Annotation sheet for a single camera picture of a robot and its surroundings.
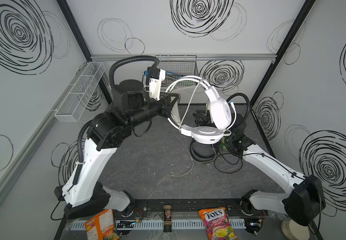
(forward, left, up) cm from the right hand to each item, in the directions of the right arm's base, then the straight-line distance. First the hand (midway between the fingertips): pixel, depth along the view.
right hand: (194, 111), depth 69 cm
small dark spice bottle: (-40, +12, -33) cm, 53 cm away
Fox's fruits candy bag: (-41, -11, -32) cm, 53 cm away
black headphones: (-3, -9, -36) cm, 37 cm away
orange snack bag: (-42, +41, -31) cm, 67 cm away
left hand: (-9, +7, +18) cm, 21 cm away
